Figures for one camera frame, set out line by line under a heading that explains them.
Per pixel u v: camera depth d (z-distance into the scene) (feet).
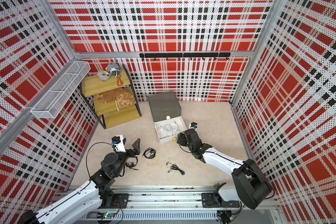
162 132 3.06
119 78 2.91
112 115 3.73
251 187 1.37
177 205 2.41
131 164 2.83
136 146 2.37
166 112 2.92
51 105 2.28
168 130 3.05
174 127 3.13
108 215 2.26
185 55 2.91
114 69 2.83
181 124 3.20
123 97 2.90
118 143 2.13
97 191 1.84
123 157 2.22
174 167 2.82
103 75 2.76
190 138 2.15
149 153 3.00
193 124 2.56
